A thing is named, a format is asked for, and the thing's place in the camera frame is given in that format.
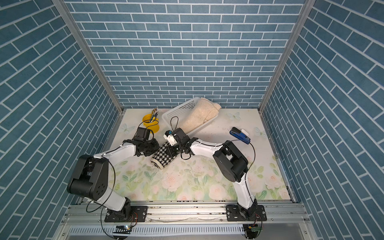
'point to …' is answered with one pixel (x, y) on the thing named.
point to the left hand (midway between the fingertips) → (163, 146)
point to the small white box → (245, 132)
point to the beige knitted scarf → (204, 111)
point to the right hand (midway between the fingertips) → (167, 152)
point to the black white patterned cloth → (160, 159)
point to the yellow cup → (153, 126)
